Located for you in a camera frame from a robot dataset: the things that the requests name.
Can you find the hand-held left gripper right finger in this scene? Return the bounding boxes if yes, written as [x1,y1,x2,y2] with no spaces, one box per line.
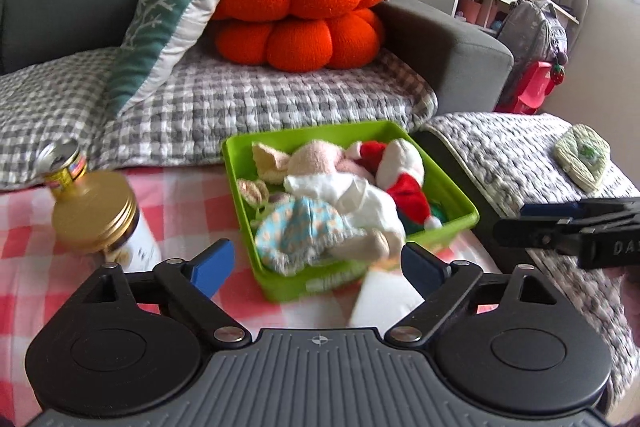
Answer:
[384,242,561,348]

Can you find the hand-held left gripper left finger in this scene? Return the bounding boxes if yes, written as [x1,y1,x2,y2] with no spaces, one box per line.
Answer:
[75,238,253,350]

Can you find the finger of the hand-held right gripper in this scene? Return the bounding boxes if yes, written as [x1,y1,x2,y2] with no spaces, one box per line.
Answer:
[520,201,596,220]
[492,217,583,256]

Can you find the green felt plush toy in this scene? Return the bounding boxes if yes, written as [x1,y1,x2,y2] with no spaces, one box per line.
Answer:
[402,202,448,238]

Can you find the green plastic box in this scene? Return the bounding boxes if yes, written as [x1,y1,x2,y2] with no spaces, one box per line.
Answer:
[221,120,480,304]

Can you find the white cloth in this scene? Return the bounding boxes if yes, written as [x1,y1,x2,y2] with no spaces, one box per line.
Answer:
[284,172,406,238]

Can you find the rabbit doll with dotted dress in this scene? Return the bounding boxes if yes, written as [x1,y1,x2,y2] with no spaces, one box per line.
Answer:
[236,142,406,278]

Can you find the red white plush toy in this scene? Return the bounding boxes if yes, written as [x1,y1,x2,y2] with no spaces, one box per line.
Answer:
[345,138,443,230]

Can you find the pink plush toy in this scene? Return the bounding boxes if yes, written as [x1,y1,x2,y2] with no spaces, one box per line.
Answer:
[285,139,381,188]

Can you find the white paper packet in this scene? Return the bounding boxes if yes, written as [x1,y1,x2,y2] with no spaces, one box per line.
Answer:
[350,269,426,330]

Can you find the green quilted pouch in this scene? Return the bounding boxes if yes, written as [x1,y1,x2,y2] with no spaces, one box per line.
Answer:
[554,124,612,194]

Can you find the grey quilted blanket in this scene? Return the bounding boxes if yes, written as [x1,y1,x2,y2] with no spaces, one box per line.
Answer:
[425,112,640,408]

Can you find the dark footstool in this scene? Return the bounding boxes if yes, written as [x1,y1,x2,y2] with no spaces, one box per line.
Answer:
[412,129,531,278]

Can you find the red plastic chair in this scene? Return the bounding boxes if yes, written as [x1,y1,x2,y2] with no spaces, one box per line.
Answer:
[507,61,558,115]

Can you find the gold-lidded clear jar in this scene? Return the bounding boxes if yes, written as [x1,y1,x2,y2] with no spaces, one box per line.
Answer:
[51,170,163,275]

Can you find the grey backpack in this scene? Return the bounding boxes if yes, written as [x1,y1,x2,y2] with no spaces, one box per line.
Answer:
[500,0,568,108]

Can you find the yellow drink can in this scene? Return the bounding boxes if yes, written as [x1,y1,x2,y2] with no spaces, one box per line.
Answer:
[35,138,88,200]

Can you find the pink checked tablecloth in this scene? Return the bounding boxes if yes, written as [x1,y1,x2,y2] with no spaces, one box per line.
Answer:
[0,167,501,418]

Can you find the grey checked blanket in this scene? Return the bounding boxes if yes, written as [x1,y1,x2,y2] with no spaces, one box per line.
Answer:
[0,44,438,190]

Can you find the pink storage box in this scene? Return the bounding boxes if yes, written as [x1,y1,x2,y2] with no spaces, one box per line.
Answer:
[460,0,483,25]

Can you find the green white leaf-print pillow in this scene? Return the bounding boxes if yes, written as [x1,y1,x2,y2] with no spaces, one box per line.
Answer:
[106,0,265,118]

